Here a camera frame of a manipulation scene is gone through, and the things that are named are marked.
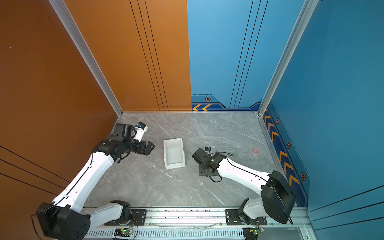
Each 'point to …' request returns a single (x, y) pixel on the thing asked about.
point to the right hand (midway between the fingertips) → (203, 171)
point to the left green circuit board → (123, 232)
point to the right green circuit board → (251, 233)
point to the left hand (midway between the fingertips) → (146, 142)
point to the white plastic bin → (173, 153)
